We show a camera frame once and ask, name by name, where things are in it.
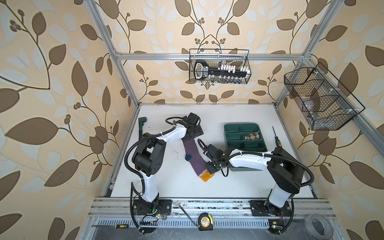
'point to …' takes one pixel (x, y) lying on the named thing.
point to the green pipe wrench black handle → (141, 120)
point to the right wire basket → (324, 102)
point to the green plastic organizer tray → (234, 134)
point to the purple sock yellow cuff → (197, 159)
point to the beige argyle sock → (254, 136)
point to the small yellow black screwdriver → (121, 226)
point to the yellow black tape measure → (205, 222)
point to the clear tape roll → (328, 228)
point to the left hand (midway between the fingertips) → (198, 133)
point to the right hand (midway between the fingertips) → (211, 168)
